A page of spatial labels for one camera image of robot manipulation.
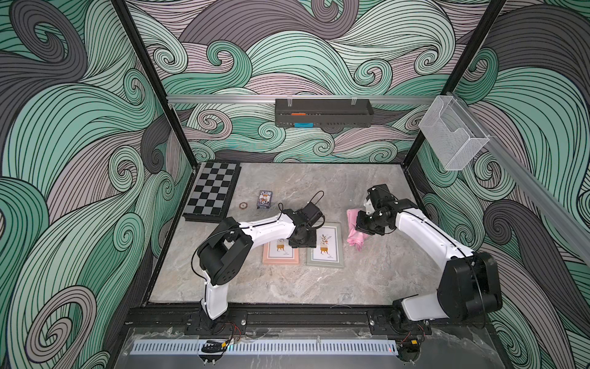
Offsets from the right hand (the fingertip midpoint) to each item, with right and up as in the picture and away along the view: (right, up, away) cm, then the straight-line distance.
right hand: (360, 228), depth 86 cm
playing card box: (-39, +10, +18) cm, 44 cm away
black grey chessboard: (-63, +11, +16) cm, 66 cm away
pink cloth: (-3, -3, -5) cm, 6 cm away
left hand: (-18, -6, +2) cm, 19 cm away
